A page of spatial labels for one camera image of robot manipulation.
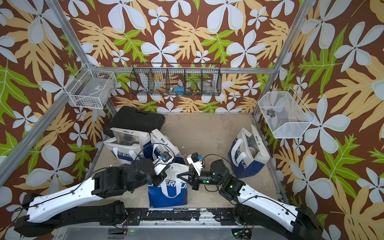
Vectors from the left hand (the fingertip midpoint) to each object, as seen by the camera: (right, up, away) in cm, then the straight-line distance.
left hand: (170, 164), depth 65 cm
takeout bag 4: (+37, +4, +4) cm, 37 cm away
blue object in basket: (+2, +42, +30) cm, 51 cm away
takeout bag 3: (+1, -13, +2) cm, 13 cm away
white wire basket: (-49, +40, +20) cm, 66 cm away
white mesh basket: (+64, +23, +18) cm, 70 cm away
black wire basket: (0, +49, +32) cm, 58 cm away
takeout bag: (-23, +7, +8) cm, 25 cm away
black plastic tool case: (-37, +23, +45) cm, 62 cm away
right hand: (+4, -6, 0) cm, 7 cm away
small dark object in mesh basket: (+55, +25, +19) cm, 64 cm away
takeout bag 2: (-7, +8, +8) cm, 13 cm away
